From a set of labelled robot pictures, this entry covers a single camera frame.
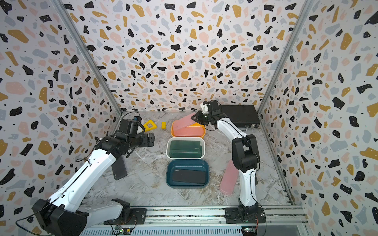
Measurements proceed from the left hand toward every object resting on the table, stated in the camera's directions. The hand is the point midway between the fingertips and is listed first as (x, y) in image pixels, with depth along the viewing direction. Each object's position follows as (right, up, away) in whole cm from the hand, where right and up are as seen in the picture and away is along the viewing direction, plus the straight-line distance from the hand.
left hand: (147, 137), depth 77 cm
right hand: (+23, +11, +16) cm, 30 cm away
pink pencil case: (+17, +8, +17) cm, 25 cm away
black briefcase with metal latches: (+63, +14, +44) cm, 78 cm away
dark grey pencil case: (+21, -24, +8) cm, 33 cm away
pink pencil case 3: (+45, -25, +8) cm, 52 cm away
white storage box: (+7, -6, +17) cm, 20 cm away
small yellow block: (0, +6, +35) cm, 36 cm away
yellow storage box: (+23, +6, +19) cm, 30 cm away
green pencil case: (+18, -9, +19) cm, 28 cm away
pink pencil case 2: (+21, +2, +23) cm, 31 cm away
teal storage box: (+28, -18, +12) cm, 35 cm away
